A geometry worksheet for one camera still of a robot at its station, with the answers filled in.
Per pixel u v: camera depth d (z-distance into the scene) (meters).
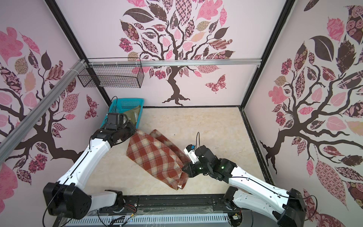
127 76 0.81
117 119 0.61
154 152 0.82
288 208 0.39
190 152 0.67
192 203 0.75
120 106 1.13
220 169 0.54
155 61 0.93
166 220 0.70
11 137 0.51
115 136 0.56
